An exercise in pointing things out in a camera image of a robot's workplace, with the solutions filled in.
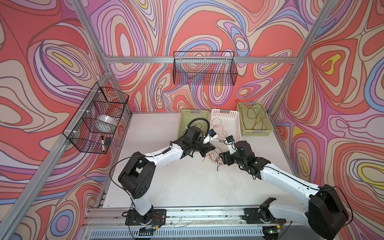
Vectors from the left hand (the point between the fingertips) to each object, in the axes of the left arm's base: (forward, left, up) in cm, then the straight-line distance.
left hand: (215, 146), depth 83 cm
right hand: (-3, -6, -5) cm, 8 cm away
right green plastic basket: (+31, -34, -12) cm, 47 cm away
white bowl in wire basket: (+2, +55, +19) cm, 58 cm away
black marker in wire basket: (-5, +57, +11) cm, 58 cm away
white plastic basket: (+29, -12, -13) cm, 34 cm away
